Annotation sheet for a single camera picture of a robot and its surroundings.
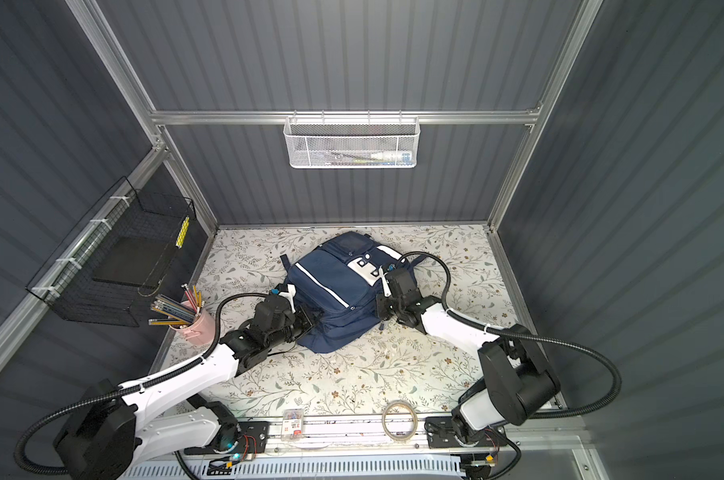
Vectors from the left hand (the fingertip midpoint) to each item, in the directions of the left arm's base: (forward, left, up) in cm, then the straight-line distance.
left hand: (326, 310), depth 81 cm
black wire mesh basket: (+11, +51, +14) cm, 54 cm away
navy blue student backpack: (+10, -5, -1) cm, 11 cm away
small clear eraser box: (-25, +9, -12) cm, 29 cm away
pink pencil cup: (-1, +37, -8) cm, 37 cm away
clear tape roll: (-22, -16, -12) cm, 30 cm away
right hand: (+6, -17, -5) cm, 18 cm away
